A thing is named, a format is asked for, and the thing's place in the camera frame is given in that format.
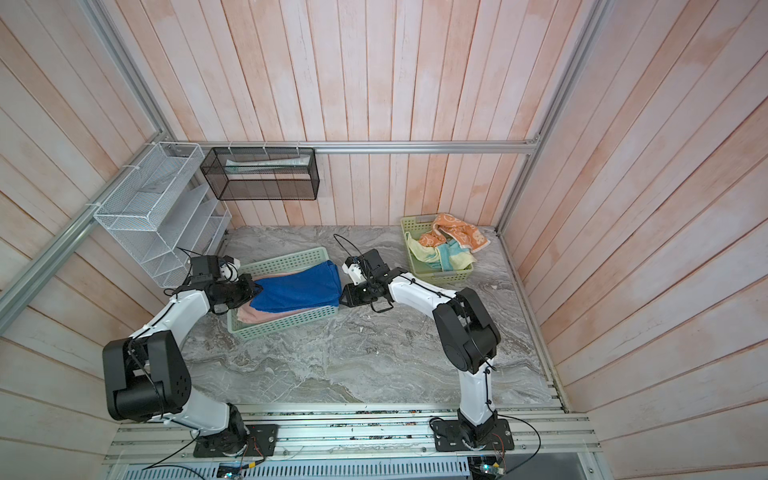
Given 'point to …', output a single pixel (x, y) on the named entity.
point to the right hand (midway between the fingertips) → (343, 299)
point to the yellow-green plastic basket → (431, 272)
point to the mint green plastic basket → (280, 265)
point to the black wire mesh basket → (263, 174)
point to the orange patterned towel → (457, 230)
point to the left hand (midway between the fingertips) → (263, 290)
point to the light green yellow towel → (457, 260)
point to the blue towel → (319, 286)
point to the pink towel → (250, 314)
